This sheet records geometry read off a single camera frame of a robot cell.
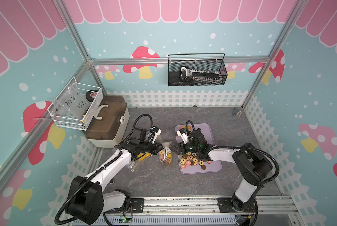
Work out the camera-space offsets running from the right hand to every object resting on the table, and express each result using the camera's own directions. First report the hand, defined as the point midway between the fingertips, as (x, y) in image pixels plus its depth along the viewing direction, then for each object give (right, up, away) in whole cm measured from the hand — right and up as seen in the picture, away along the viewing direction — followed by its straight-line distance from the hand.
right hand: (171, 147), depth 86 cm
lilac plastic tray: (+28, +10, +20) cm, 36 cm away
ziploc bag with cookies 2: (-3, -3, -5) cm, 7 cm away
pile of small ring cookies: (+12, -7, +2) cm, 14 cm away
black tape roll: (-47, +31, -5) cm, 57 cm away
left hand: (-5, 0, -5) cm, 7 cm away
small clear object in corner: (+54, +24, +30) cm, 67 cm away
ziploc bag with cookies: (-23, -10, +2) cm, 25 cm away
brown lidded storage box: (-39, +14, 0) cm, 42 cm away
